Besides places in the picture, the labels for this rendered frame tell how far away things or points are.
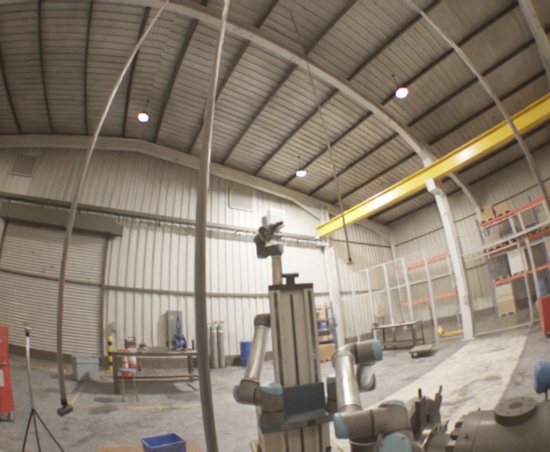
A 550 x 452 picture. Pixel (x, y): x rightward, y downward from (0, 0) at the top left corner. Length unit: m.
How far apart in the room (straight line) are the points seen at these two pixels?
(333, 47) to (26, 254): 11.30
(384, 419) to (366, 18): 7.65
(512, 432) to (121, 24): 8.95
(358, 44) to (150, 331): 10.66
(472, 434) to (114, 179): 10.60
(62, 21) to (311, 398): 9.05
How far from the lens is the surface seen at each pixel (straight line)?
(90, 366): 6.83
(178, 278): 9.29
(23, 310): 9.74
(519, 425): 1.34
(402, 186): 9.92
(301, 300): 2.00
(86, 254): 9.35
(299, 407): 2.00
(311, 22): 7.53
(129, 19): 8.10
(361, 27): 7.72
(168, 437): 2.33
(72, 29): 8.58
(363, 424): 0.86
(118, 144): 10.97
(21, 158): 11.69
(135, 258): 9.28
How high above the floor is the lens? 1.51
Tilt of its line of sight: 21 degrees up
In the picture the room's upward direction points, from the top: 4 degrees counter-clockwise
